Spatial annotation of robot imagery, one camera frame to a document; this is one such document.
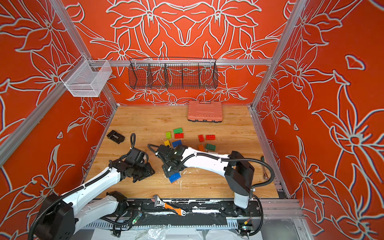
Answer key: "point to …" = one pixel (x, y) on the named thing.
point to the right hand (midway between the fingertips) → (171, 167)
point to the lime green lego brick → (168, 135)
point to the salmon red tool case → (205, 111)
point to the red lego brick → (179, 135)
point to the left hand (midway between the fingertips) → (154, 172)
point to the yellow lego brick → (166, 143)
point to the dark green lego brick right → (211, 147)
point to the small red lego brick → (201, 138)
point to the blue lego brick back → (176, 143)
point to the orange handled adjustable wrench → (158, 202)
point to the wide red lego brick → (210, 137)
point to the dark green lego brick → (178, 130)
